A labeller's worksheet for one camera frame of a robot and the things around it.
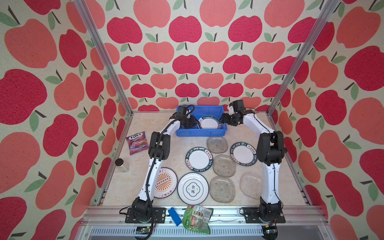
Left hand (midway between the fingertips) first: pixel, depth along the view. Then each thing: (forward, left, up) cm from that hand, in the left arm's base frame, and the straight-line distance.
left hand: (200, 123), depth 110 cm
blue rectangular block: (-59, +16, -4) cm, 61 cm away
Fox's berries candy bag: (-17, +44, 0) cm, 47 cm away
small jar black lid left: (-35, +47, +3) cm, 59 cm away
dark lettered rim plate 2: (-23, -29, -6) cm, 37 cm away
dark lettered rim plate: (-28, +2, -3) cm, 28 cm away
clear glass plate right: (-44, -27, -4) cm, 52 cm away
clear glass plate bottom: (-46, -10, -5) cm, 47 cm away
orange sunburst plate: (-43, +22, -3) cm, 48 cm away
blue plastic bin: (+12, 0, 0) cm, 12 cm away
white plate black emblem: (-46, +6, -3) cm, 46 cm away
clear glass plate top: (-17, -11, -3) cm, 20 cm away
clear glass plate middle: (-32, -14, -3) cm, 35 cm away
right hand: (-2, -18, +7) cm, 19 cm away
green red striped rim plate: (+2, -7, -1) cm, 8 cm away
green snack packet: (-60, +5, -2) cm, 61 cm away
